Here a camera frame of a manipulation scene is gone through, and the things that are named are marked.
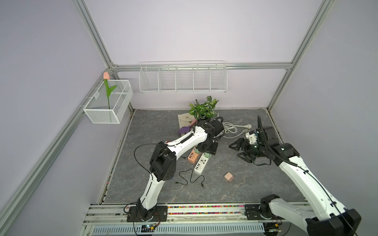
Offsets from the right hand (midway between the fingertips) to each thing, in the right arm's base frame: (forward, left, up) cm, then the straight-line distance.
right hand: (232, 149), depth 74 cm
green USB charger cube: (0, +18, -1) cm, 18 cm away
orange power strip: (+5, +20, -18) cm, 28 cm away
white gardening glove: (+36, +27, -20) cm, 50 cm away
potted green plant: (+24, +13, +3) cm, 27 cm away
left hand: (+3, +10, -10) cm, 15 cm away
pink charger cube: (-8, 0, -19) cm, 20 cm away
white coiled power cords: (+27, -8, -18) cm, 33 cm away
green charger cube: (+4, +12, -15) cm, 20 cm away
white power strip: (0, +15, -18) cm, 24 cm away
